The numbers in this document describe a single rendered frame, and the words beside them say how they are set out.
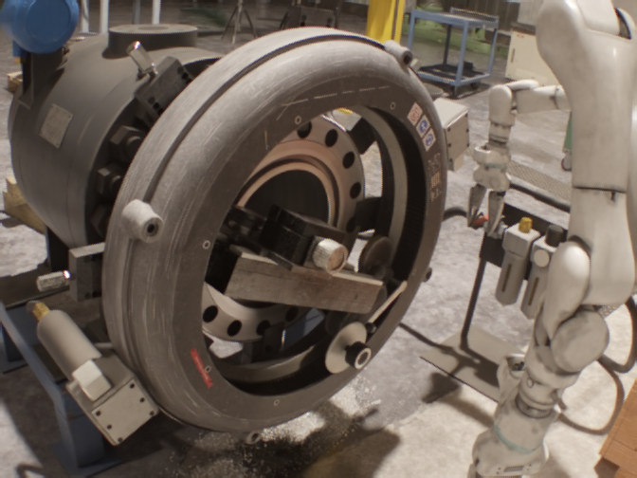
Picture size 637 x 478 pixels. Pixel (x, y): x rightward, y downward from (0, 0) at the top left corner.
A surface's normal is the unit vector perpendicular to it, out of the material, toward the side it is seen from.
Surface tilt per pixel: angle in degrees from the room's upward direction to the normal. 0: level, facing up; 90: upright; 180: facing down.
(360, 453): 0
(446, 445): 0
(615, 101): 65
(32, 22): 90
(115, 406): 90
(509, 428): 93
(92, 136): 59
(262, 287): 90
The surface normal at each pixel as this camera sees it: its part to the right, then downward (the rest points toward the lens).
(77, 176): -0.66, 0.00
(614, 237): 0.13, 0.05
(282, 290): 0.70, 0.38
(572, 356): -0.11, 0.64
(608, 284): 0.04, 0.25
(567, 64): -0.96, 0.12
